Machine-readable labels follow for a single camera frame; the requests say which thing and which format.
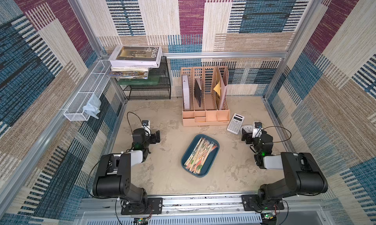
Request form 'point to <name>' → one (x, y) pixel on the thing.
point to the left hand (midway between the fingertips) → (150, 131)
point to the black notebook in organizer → (198, 90)
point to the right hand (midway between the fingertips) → (251, 127)
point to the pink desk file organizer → (209, 96)
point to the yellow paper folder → (217, 88)
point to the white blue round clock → (247, 128)
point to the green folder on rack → (137, 81)
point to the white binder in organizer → (186, 92)
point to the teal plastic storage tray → (199, 155)
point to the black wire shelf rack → (162, 91)
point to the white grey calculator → (235, 123)
